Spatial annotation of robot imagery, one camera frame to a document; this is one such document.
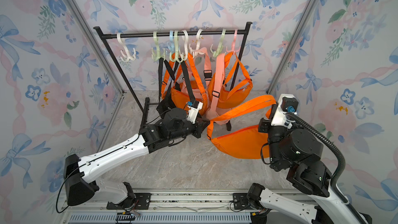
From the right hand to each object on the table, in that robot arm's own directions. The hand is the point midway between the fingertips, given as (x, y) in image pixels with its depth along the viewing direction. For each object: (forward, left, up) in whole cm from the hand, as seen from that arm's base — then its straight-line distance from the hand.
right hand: (276, 104), depth 51 cm
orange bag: (0, +3, -27) cm, 27 cm away
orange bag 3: (+26, +8, -24) cm, 36 cm away
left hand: (+5, +21, -17) cm, 27 cm away
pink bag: (+32, +19, -13) cm, 39 cm away
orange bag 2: (+34, +37, -32) cm, 59 cm away
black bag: (+29, +46, -32) cm, 63 cm away
